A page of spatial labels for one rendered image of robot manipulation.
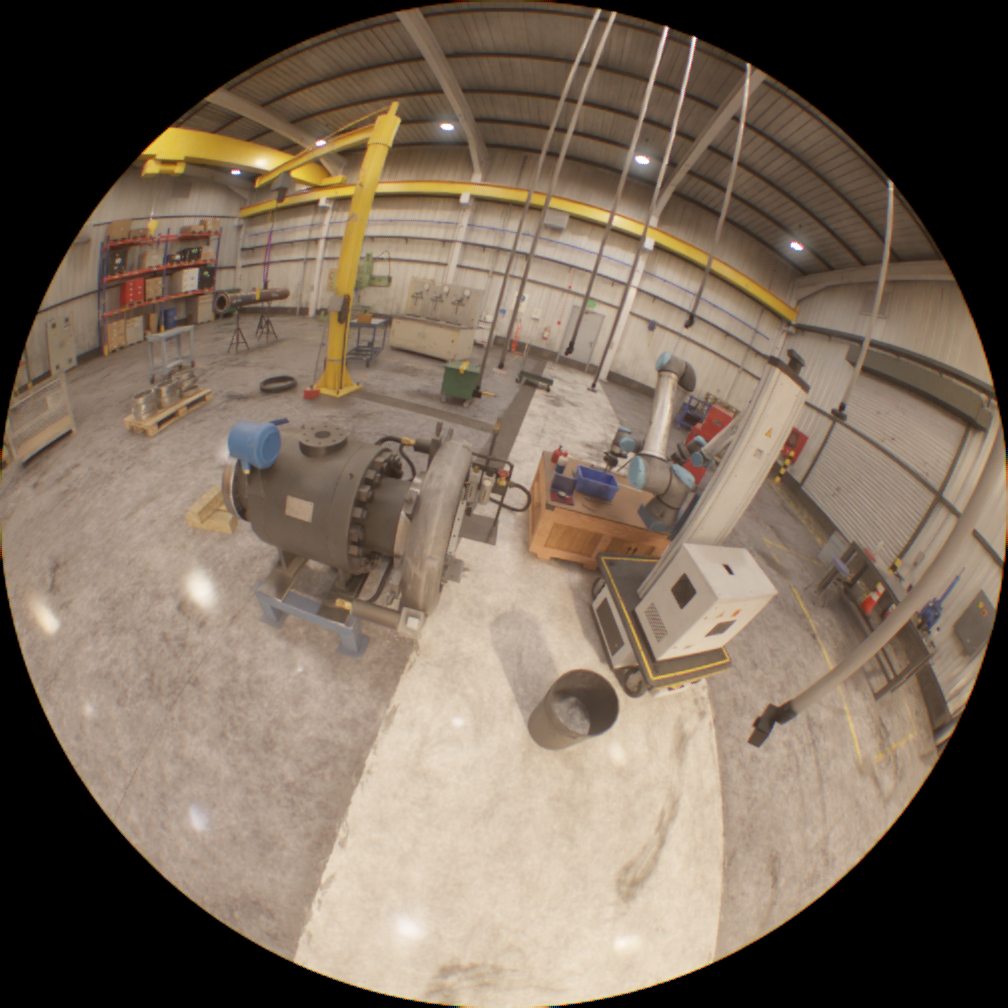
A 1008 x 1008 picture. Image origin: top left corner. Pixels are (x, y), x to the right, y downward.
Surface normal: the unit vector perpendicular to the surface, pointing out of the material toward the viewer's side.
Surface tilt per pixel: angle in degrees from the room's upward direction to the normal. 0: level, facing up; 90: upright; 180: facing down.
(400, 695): 0
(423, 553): 62
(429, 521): 46
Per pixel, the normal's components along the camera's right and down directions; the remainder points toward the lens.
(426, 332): -0.33, 0.48
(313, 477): 0.15, -0.30
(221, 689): 0.24, -0.79
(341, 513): 0.07, 0.04
